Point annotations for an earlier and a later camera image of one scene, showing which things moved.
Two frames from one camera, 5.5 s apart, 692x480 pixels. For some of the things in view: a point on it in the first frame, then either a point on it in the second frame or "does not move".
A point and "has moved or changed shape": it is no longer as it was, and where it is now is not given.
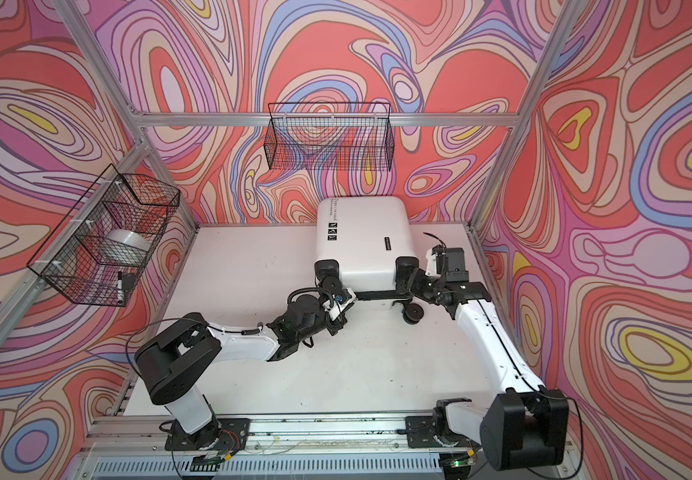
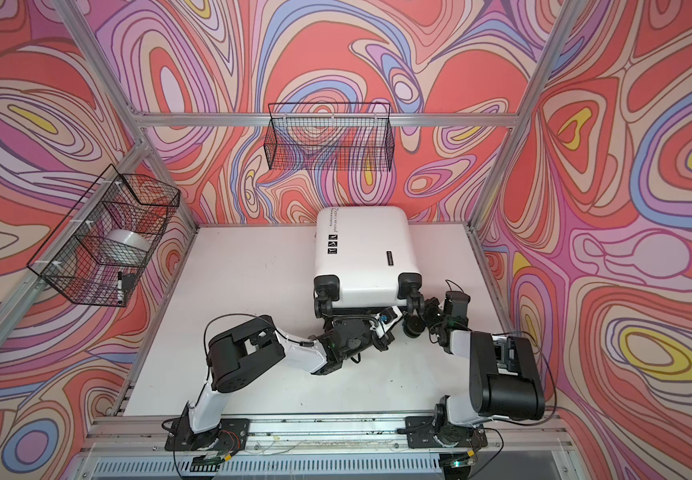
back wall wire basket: (331, 136) does not move
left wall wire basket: (98, 253) does not move
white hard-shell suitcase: (367, 242) has moved or changed shape
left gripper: (339, 325) -> (385, 344)
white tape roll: (125, 247) does not move
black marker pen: (120, 287) does not move
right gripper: (414, 284) -> (427, 305)
